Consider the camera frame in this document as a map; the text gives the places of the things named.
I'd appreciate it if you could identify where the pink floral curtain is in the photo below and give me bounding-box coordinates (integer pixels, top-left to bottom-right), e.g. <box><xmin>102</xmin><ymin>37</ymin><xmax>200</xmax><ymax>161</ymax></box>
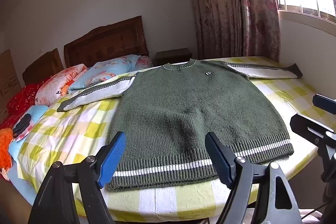
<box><xmin>181</xmin><ymin>0</ymin><xmax>281</xmax><ymax>63</ymax></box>

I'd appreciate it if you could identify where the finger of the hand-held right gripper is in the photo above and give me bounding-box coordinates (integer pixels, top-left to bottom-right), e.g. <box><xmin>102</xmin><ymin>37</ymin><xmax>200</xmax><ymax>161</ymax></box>
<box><xmin>312</xmin><ymin>94</ymin><xmax>336</xmax><ymax>116</ymax></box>
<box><xmin>290</xmin><ymin>113</ymin><xmax>336</xmax><ymax>147</ymax></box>

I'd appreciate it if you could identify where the small wooden headboard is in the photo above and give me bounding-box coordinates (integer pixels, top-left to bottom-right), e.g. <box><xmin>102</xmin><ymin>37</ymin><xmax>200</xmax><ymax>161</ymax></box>
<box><xmin>22</xmin><ymin>48</ymin><xmax>65</xmax><ymax>85</ymax></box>

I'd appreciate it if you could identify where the light blue sheet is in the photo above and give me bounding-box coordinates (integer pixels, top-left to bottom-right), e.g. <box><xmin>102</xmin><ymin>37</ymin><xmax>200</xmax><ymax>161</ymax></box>
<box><xmin>8</xmin><ymin>105</ymin><xmax>49</xmax><ymax>182</ymax></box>

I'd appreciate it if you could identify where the cardboard box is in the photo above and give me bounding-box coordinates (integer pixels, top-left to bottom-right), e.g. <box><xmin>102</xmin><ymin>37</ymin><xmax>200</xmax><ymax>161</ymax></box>
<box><xmin>0</xmin><ymin>49</ymin><xmax>22</xmax><ymax>122</ymax></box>

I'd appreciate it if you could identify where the green knit sweater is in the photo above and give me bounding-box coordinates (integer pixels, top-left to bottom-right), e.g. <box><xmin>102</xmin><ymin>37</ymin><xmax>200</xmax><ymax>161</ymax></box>
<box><xmin>56</xmin><ymin>59</ymin><xmax>303</xmax><ymax>191</ymax></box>

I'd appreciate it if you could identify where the large wooden headboard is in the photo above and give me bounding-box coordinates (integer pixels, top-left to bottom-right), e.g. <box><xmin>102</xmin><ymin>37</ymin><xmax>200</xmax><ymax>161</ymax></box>
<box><xmin>64</xmin><ymin>16</ymin><xmax>150</xmax><ymax>68</ymax></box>

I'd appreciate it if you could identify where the black object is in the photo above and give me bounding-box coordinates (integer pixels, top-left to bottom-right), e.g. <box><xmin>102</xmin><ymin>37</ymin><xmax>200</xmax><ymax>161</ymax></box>
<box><xmin>13</xmin><ymin>114</ymin><xmax>32</xmax><ymax>138</ymax></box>

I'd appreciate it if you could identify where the orange floral pillow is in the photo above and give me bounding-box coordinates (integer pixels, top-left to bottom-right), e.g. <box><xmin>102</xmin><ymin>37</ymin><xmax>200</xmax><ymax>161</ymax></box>
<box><xmin>35</xmin><ymin>64</ymin><xmax>88</xmax><ymax>106</ymax></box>

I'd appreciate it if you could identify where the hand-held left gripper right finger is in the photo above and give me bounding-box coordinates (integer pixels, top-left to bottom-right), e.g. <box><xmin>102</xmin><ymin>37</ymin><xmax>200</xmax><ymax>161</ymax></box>
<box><xmin>205</xmin><ymin>132</ymin><xmax>302</xmax><ymax>224</ymax></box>

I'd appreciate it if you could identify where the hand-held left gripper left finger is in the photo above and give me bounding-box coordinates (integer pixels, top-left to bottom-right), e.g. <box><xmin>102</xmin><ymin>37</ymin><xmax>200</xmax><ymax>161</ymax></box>
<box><xmin>28</xmin><ymin>131</ymin><xmax>127</xmax><ymax>224</ymax></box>

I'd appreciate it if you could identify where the yellow checkered bed sheet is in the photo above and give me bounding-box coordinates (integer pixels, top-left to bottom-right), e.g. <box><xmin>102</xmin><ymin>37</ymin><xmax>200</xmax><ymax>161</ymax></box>
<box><xmin>17</xmin><ymin>56</ymin><xmax>323</xmax><ymax>215</ymax></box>

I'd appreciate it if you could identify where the dark wooden nightstand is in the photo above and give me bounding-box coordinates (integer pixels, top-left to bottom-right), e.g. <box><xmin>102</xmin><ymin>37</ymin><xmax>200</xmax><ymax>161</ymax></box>
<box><xmin>154</xmin><ymin>48</ymin><xmax>193</xmax><ymax>67</ymax></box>

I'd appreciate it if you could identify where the red blanket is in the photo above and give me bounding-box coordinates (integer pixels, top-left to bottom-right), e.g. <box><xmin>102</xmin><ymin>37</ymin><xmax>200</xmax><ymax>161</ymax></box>
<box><xmin>0</xmin><ymin>77</ymin><xmax>50</xmax><ymax>130</ymax></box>

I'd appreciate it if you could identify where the orange plush cloth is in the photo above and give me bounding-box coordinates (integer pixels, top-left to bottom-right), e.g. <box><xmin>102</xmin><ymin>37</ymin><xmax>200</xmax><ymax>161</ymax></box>
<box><xmin>0</xmin><ymin>128</ymin><xmax>15</xmax><ymax>169</ymax></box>

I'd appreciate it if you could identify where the blue floral pillow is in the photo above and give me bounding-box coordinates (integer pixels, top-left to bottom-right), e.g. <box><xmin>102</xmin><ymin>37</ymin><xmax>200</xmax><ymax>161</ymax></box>
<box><xmin>68</xmin><ymin>54</ymin><xmax>153</xmax><ymax>90</ymax></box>

